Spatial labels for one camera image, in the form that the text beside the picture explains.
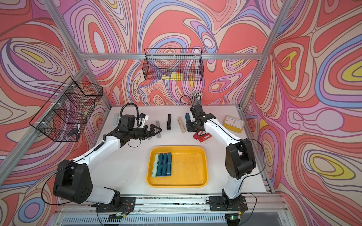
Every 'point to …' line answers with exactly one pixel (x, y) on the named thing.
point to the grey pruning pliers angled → (149, 138)
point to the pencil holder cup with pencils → (196, 97)
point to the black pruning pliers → (168, 122)
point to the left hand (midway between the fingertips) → (158, 132)
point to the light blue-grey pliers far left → (115, 119)
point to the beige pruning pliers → (181, 125)
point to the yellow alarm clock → (234, 124)
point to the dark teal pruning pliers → (159, 169)
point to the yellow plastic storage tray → (189, 167)
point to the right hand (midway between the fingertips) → (190, 130)
